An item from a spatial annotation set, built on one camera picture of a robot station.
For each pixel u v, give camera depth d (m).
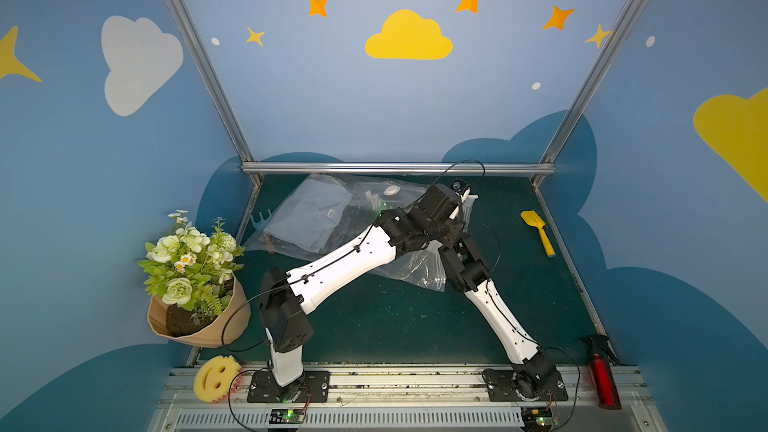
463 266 0.71
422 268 0.77
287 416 0.71
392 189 0.92
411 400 0.73
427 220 0.54
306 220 1.01
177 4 0.74
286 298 0.42
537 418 0.71
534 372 0.65
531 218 1.08
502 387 0.74
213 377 0.73
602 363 0.75
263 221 1.05
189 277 0.65
